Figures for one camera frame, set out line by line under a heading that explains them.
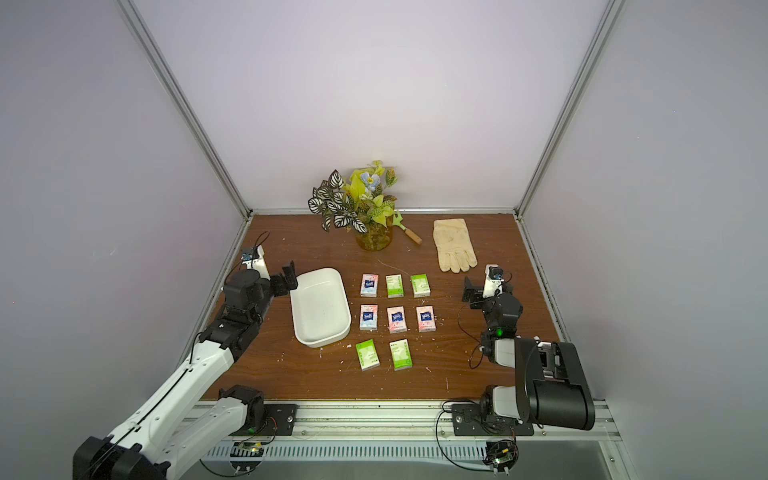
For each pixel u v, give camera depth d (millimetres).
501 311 679
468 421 725
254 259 665
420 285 958
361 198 950
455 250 1069
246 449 717
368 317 894
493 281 764
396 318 878
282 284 712
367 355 813
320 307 955
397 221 1164
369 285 968
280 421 730
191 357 506
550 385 435
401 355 811
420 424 735
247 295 586
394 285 955
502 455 697
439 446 690
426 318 879
